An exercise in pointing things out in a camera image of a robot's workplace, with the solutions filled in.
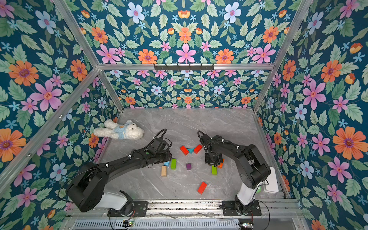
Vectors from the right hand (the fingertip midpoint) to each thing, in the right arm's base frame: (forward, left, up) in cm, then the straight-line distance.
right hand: (214, 163), depth 89 cm
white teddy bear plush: (+17, +57, +10) cm, 60 cm away
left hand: (+2, +26, +5) cm, 26 cm away
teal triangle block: (+8, +15, +1) cm, 17 cm away
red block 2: (+10, +10, +1) cm, 14 cm away
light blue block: (-2, +29, +3) cm, 30 cm away
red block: (+7, +20, +2) cm, 21 cm away
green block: (-2, +26, +1) cm, 26 cm away
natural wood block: (-7, +30, +2) cm, 31 cm away
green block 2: (-5, 0, +2) cm, 6 cm away
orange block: (-3, -4, +3) cm, 5 cm away
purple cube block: (-3, +16, 0) cm, 16 cm away
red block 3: (-15, +8, -1) cm, 17 cm away
